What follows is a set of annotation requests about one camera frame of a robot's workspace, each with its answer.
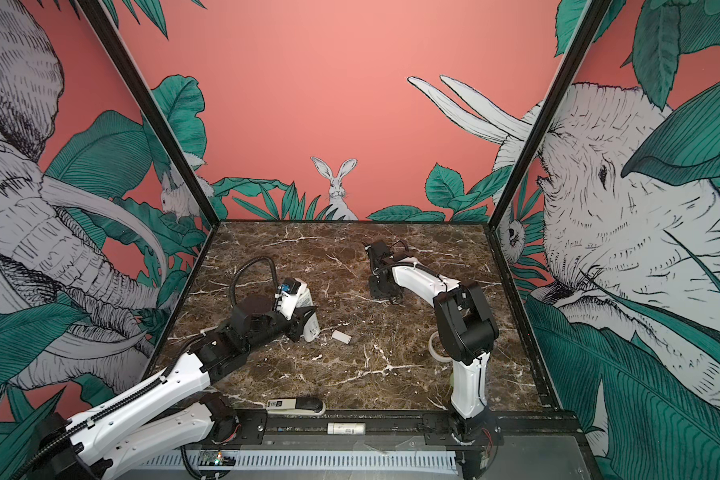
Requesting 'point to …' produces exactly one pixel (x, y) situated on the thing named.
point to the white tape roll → (433, 352)
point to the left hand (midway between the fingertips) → (313, 303)
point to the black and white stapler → (296, 407)
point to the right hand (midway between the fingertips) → (377, 287)
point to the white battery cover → (342, 337)
